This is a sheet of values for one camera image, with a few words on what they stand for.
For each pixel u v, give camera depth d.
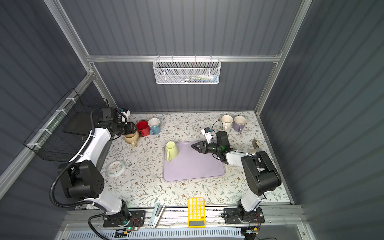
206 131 0.83
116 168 0.89
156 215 0.73
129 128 0.79
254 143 1.00
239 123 1.05
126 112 0.80
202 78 0.92
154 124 1.05
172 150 0.89
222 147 0.74
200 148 0.81
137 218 0.72
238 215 0.73
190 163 0.95
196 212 0.74
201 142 0.81
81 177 0.45
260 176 0.48
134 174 0.89
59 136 0.70
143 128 1.08
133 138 0.96
